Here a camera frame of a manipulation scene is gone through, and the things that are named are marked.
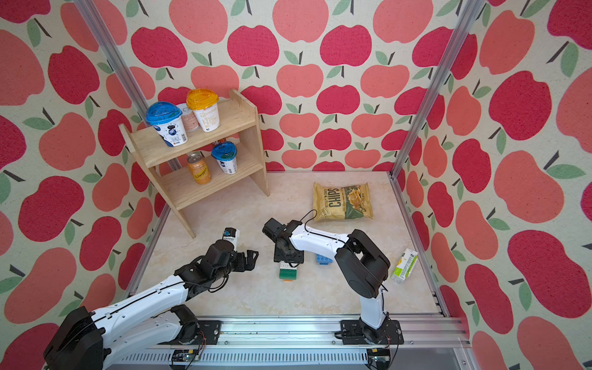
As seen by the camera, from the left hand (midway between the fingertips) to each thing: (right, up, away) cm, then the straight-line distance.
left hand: (250, 257), depth 83 cm
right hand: (+13, -5, +6) cm, 15 cm away
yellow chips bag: (+33, +20, +18) cm, 43 cm away
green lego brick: (+14, -6, +1) cm, 15 cm away
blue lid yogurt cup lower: (-10, +38, +3) cm, 39 cm away
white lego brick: (+13, -2, -3) cm, 13 cm away
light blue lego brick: (+27, -2, +5) cm, 28 cm away
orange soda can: (-18, +33, -2) cm, 38 cm away
